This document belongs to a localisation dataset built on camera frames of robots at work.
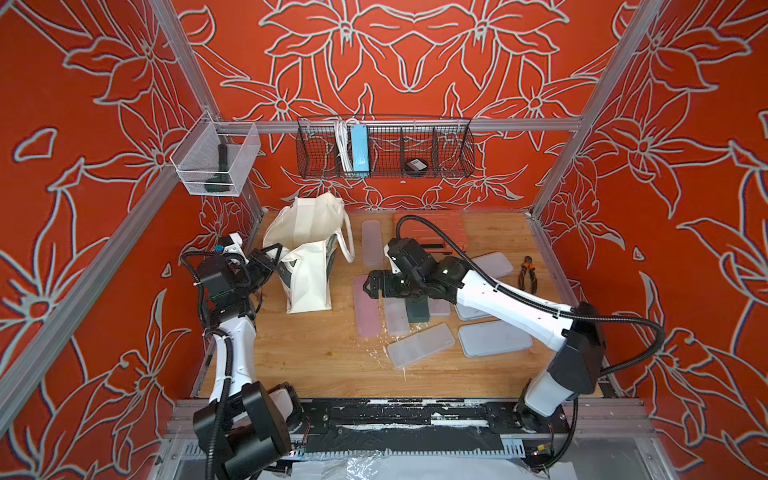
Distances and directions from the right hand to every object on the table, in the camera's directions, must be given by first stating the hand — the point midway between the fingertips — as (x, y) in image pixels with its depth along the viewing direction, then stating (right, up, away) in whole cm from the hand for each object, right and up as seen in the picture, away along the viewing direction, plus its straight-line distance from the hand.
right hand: (374, 282), depth 76 cm
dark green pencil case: (+14, -11, +17) cm, 24 cm away
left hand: (-24, +10, +1) cm, 26 cm away
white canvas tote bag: (-22, +15, +20) cm, 33 cm away
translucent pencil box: (+14, -20, +11) cm, 27 cm away
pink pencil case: (-3, -11, +16) cm, 20 cm away
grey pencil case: (+42, +3, +25) cm, 49 cm away
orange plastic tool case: (+28, +17, +34) cm, 48 cm away
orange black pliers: (+54, +2, +27) cm, 60 cm away
